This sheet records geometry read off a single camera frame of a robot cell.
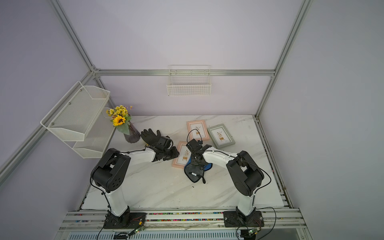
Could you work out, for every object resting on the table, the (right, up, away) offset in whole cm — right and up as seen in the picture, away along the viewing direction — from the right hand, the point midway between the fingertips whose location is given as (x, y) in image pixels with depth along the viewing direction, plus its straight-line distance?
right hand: (198, 162), depth 94 cm
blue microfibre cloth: (-2, -4, -8) cm, 10 cm away
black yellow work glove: (-35, +16, +11) cm, 39 cm away
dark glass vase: (-44, +17, +7) cm, 48 cm away
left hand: (-14, +4, +4) cm, 15 cm away
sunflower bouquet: (-46, +28, -8) cm, 54 cm away
